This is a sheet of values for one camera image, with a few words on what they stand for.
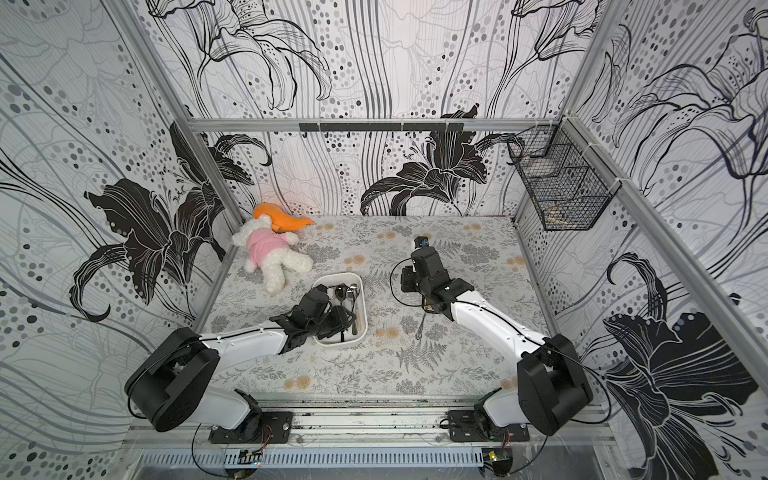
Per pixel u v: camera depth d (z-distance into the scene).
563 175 0.88
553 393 0.41
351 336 0.88
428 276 0.63
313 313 0.70
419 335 0.88
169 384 0.43
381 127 0.93
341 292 0.95
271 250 0.99
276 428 0.74
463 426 0.70
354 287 0.96
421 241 0.74
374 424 0.75
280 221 1.12
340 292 0.95
